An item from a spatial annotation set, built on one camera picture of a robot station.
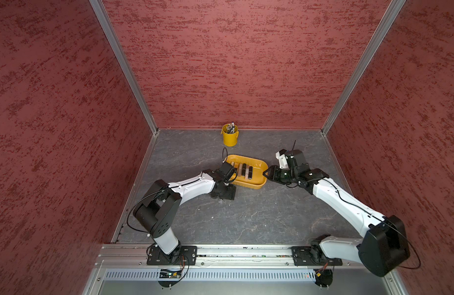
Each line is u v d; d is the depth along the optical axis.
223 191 0.77
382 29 0.77
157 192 0.46
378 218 0.43
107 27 0.76
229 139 1.10
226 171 0.73
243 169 1.00
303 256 0.74
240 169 1.00
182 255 0.74
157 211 0.45
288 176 0.69
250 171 0.99
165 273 0.72
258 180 0.94
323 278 0.75
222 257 0.76
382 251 0.40
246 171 0.99
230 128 0.99
